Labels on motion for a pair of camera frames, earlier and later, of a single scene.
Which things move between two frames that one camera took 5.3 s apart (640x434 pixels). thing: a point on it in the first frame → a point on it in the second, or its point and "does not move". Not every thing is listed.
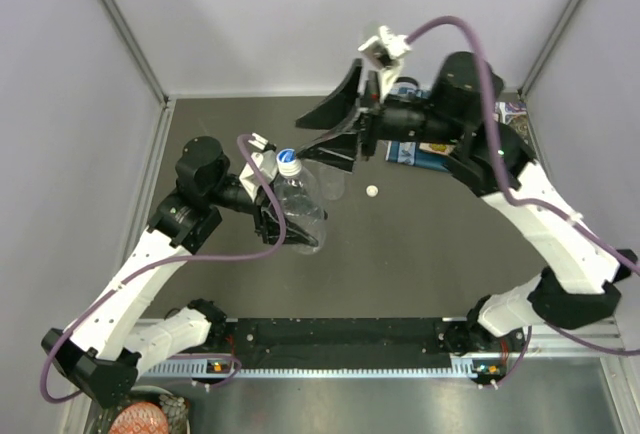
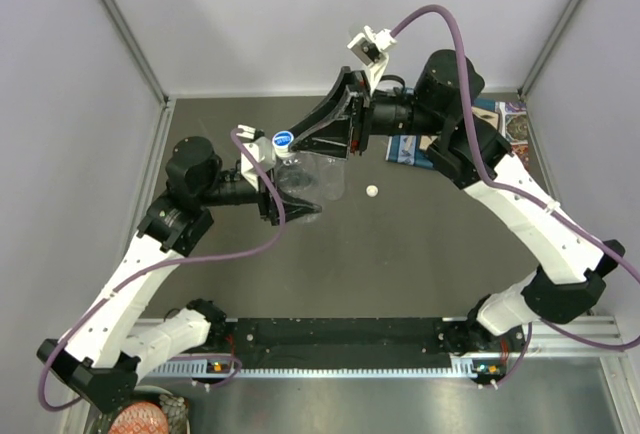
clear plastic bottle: [304, 214] → [297, 179]
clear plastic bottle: [332, 182] does not move
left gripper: [266, 217] → [293, 208]
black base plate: [345, 336] does not move
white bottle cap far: [372, 190] does not move
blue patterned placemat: [410, 154] does not move
